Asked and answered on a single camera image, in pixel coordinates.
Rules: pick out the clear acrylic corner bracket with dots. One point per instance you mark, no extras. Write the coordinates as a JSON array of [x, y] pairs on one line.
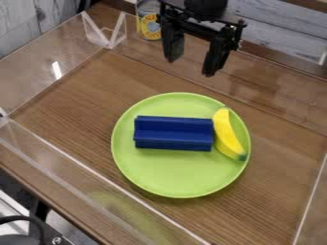
[[104, 36]]

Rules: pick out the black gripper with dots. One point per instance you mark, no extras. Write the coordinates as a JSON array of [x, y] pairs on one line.
[[206, 19]]

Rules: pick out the clear acrylic front wall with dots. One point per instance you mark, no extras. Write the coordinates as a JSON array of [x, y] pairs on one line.
[[96, 204]]

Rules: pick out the blue rectangular block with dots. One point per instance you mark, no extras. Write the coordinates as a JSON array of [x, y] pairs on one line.
[[174, 133]]

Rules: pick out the green round plate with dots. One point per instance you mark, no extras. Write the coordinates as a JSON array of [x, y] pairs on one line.
[[173, 173]]

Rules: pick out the yellow toy banana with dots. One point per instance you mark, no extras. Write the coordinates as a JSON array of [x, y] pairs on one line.
[[226, 140]]

